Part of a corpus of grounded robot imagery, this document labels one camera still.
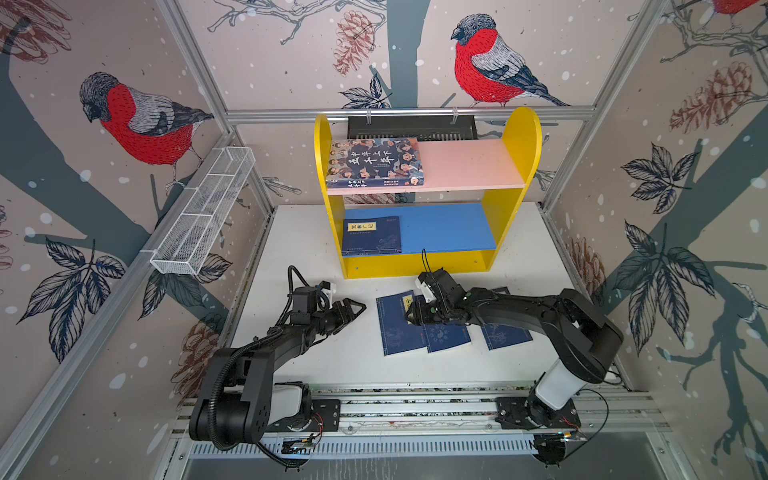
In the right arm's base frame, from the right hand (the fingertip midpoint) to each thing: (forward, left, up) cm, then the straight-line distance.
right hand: (410, 318), depth 88 cm
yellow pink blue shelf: (+21, -8, +13) cm, 26 cm away
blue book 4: (-3, -27, -2) cm, 28 cm away
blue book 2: (-5, +3, -1) cm, 6 cm away
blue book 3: (-5, -9, -1) cm, 10 cm away
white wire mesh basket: (+15, +57, +31) cm, 66 cm away
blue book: (+22, +13, +13) cm, 28 cm away
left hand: (0, +15, +4) cm, 16 cm away
